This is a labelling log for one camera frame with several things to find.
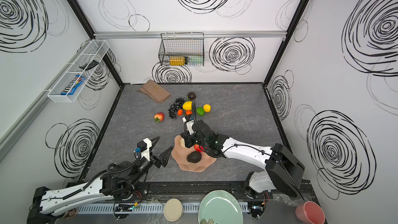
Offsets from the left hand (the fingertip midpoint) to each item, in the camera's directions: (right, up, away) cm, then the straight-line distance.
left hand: (166, 143), depth 70 cm
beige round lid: (+4, -26, -5) cm, 27 cm away
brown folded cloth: (-19, +26, +45) cm, 55 cm away
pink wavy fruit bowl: (+5, -9, +13) cm, 16 cm away
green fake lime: (+16, +12, +31) cm, 37 cm away
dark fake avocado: (+13, -10, +9) cm, 18 cm away
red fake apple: (+14, -6, +11) cm, 19 cm away
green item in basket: (+13, +42, +18) cm, 47 cm away
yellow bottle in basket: (+2, +42, +17) cm, 45 cm away
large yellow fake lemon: (+7, +16, +32) cm, 36 cm away
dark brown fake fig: (+9, +22, +38) cm, 45 cm away
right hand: (+5, +2, +8) cm, 10 cm away
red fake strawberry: (-11, +9, +27) cm, 30 cm away
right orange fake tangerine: (+7, +11, +31) cm, 34 cm away
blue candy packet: (-44, +25, 0) cm, 51 cm away
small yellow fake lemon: (+20, +14, +31) cm, 40 cm away
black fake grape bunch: (-2, +14, +32) cm, 35 cm away
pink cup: (+60, -25, -9) cm, 65 cm away
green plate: (+25, -29, 0) cm, 38 cm away
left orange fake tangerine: (+2, +11, +30) cm, 33 cm away
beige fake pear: (+6, -2, +9) cm, 12 cm away
